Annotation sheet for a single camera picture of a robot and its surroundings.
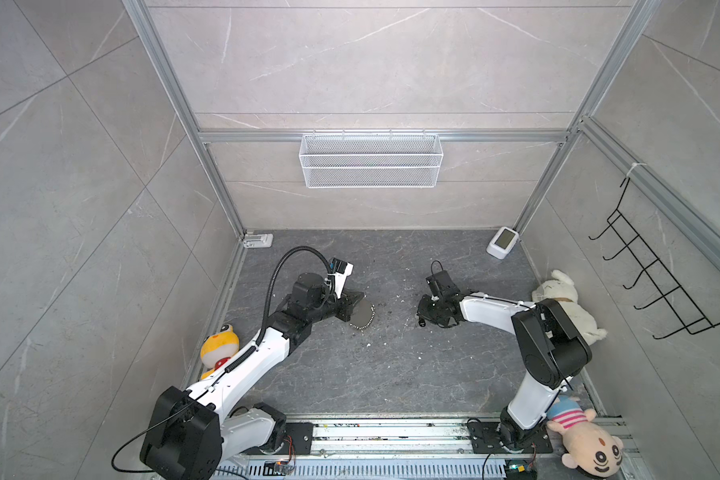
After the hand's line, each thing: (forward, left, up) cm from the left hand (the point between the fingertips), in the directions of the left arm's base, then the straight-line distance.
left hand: (362, 288), depth 78 cm
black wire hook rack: (-17, -69, +11) cm, 71 cm away
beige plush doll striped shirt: (-37, -50, -12) cm, 64 cm away
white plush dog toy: (+6, -63, -11) cm, 65 cm away
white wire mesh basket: (+46, -5, +9) cm, 47 cm away
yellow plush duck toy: (-9, +41, -13) cm, 44 cm away
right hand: (+4, -19, -20) cm, 28 cm away
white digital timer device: (+29, -54, -16) cm, 64 cm away
